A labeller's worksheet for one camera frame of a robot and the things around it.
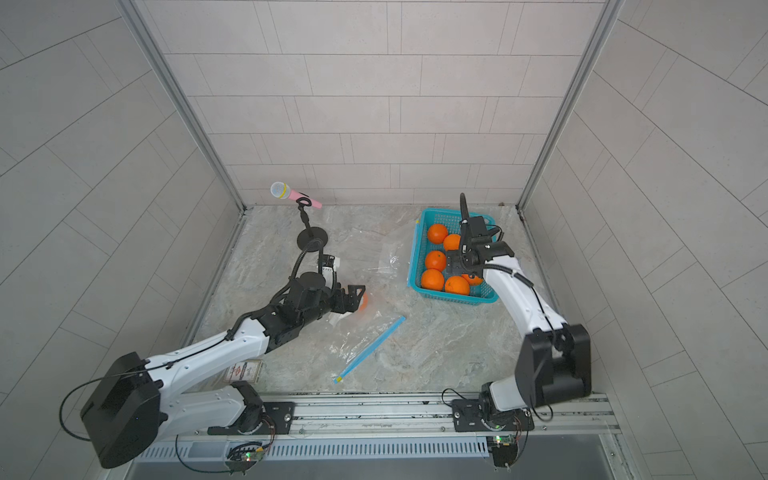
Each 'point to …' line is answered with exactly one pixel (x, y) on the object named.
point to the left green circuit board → (242, 459)
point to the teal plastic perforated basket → (480, 294)
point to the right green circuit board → (504, 450)
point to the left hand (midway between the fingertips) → (360, 285)
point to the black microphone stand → (308, 233)
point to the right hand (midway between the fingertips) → (462, 260)
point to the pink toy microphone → (282, 190)
